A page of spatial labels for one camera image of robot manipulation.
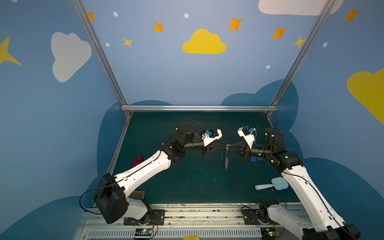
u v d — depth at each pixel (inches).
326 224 15.0
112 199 15.4
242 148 25.1
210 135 21.9
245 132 23.7
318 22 29.4
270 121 48.5
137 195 31.5
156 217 29.2
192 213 30.1
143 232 27.9
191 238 26.9
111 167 37.9
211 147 24.2
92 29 30.1
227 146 27.3
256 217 29.3
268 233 27.8
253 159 25.5
